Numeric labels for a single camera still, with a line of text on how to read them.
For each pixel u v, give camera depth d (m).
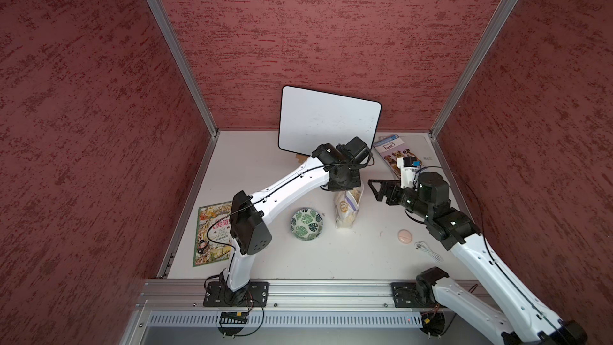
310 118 0.97
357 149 0.59
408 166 0.64
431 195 0.54
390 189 0.64
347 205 0.76
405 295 0.74
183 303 0.72
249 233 0.55
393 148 1.10
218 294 0.71
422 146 1.18
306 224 0.89
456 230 0.50
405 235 0.85
